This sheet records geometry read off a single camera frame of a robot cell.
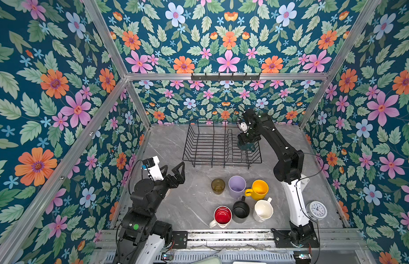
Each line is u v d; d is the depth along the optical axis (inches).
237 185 32.5
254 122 27.8
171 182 22.8
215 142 42.9
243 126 35.4
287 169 23.6
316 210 30.9
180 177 23.4
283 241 28.7
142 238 17.6
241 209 32.2
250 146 37.3
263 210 31.7
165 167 26.7
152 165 21.9
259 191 34.6
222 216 30.9
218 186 34.9
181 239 28.9
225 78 36.7
